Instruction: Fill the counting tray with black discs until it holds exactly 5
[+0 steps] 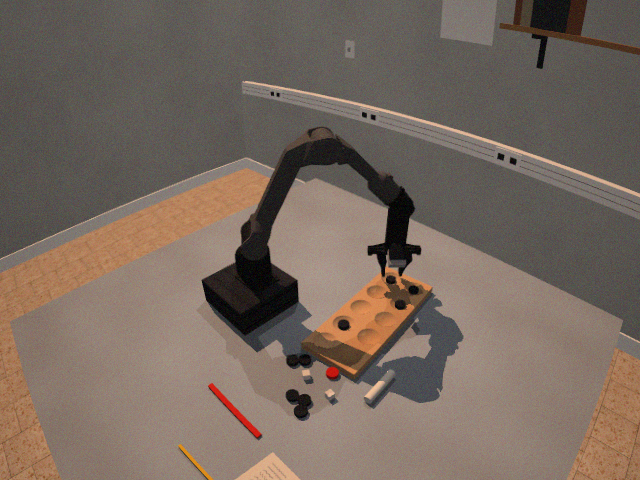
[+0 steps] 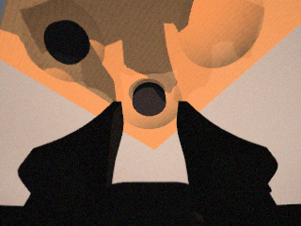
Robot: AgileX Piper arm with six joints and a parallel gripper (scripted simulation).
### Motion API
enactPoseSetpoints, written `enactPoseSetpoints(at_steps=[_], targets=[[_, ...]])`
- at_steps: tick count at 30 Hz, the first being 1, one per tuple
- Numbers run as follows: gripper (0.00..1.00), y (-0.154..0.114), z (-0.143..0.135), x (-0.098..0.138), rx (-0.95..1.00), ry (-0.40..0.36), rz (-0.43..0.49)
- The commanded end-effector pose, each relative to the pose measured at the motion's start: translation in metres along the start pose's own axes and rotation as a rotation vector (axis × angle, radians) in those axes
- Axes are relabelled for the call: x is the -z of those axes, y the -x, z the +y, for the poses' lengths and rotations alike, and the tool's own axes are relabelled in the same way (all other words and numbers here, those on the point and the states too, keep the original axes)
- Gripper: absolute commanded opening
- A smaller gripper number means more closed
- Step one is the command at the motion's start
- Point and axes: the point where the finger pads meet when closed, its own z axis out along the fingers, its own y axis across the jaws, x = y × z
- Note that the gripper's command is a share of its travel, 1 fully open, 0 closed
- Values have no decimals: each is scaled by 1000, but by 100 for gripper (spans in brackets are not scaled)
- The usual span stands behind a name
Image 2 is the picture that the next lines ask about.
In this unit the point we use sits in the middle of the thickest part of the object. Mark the black disc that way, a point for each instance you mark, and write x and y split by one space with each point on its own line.
66 41
149 99

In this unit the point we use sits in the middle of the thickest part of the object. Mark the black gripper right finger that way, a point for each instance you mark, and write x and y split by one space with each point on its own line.
228 172

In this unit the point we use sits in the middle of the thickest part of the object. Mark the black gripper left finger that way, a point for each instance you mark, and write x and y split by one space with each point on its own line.
72 172

